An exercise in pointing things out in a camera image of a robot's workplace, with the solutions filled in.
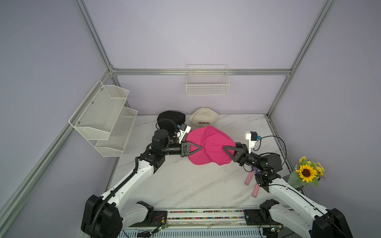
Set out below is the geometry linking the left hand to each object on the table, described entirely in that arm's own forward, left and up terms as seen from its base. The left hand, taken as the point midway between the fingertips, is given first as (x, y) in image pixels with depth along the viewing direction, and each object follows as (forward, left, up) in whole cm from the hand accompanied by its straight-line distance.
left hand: (199, 150), depth 68 cm
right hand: (-1, -11, +2) cm, 11 cm away
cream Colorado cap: (+39, -4, -18) cm, 43 cm away
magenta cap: (+2, -6, +4) cm, 7 cm away
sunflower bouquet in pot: (-9, -48, -4) cm, 49 cm away
